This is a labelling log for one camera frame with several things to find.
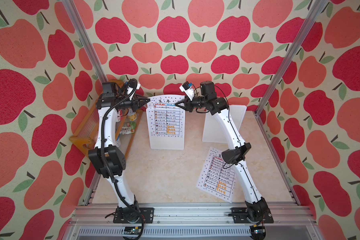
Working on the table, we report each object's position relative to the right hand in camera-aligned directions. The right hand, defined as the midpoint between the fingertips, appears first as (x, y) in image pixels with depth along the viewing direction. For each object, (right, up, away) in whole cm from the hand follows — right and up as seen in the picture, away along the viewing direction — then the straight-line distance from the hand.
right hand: (177, 104), depth 82 cm
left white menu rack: (-7, -24, +16) cm, 29 cm away
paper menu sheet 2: (+24, -43, +6) cm, 49 cm away
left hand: (-15, +1, -4) cm, 16 cm away
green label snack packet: (-36, -14, +25) cm, 46 cm away
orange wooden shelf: (-31, -1, +33) cm, 45 cm away
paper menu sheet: (-8, -8, +4) cm, 12 cm away
